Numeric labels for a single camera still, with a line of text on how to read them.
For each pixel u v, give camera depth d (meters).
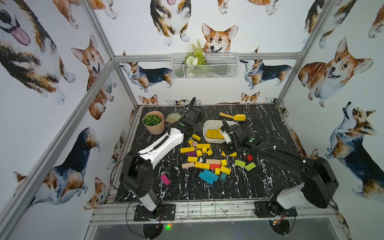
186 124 0.64
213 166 0.88
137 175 0.44
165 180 0.84
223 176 0.84
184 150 0.96
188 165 0.89
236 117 1.13
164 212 0.73
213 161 0.90
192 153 0.94
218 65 0.92
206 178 0.84
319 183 0.41
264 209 0.73
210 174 0.86
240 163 0.91
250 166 0.89
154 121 0.95
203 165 0.88
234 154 0.73
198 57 0.82
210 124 1.09
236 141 0.64
